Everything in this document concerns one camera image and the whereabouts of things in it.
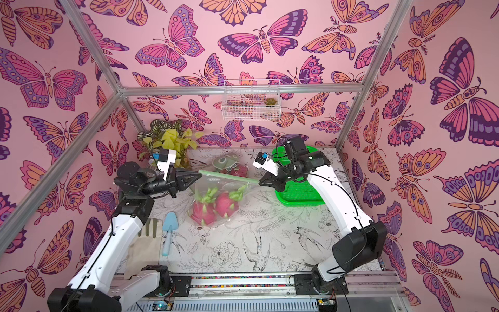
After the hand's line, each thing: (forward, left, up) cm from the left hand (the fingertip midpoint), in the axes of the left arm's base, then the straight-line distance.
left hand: (202, 176), depth 64 cm
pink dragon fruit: (-1, -5, -19) cm, 19 cm away
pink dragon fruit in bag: (-4, +2, -18) cm, 19 cm away
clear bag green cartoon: (+27, -4, -25) cm, 37 cm away
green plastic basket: (+16, -40, -35) cm, 55 cm away
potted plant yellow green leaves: (+30, +22, -9) cm, 38 cm away
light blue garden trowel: (-1, +22, -35) cm, 42 cm away
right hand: (+6, -21, -10) cm, 24 cm away
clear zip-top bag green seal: (+4, 0, -11) cm, 11 cm away
